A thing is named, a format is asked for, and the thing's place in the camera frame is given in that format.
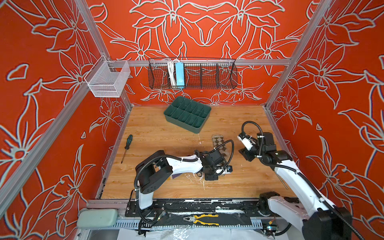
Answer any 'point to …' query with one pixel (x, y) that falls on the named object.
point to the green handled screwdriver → (127, 147)
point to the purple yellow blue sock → (175, 175)
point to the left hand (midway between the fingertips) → (216, 171)
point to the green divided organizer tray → (188, 114)
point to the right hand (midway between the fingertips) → (241, 146)
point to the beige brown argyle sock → (218, 140)
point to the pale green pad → (96, 218)
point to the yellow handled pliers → (193, 218)
